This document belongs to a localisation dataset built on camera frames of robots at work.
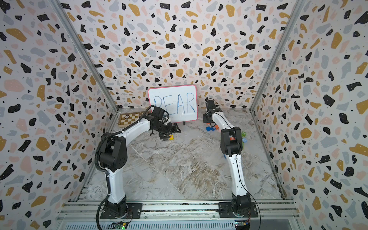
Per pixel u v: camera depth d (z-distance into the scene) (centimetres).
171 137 101
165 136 90
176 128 88
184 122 110
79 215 74
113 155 53
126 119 111
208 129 110
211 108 92
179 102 106
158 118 80
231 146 68
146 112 74
